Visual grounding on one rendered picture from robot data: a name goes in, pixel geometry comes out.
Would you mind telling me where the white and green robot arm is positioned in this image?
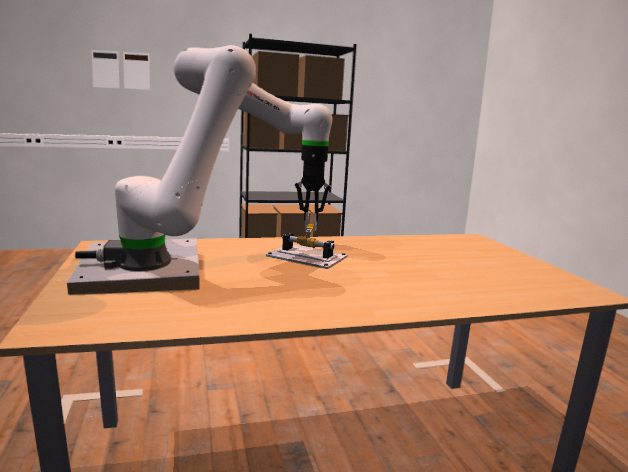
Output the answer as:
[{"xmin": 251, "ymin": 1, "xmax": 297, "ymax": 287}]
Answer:
[{"xmin": 75, "ymin": 46, "xmax": 332, "ymax": 272}]

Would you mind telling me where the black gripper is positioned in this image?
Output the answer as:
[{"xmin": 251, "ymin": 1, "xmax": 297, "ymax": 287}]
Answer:
[{"xmin": 295, "ymin": 161, "xmax": 331, "ymax": 231}]

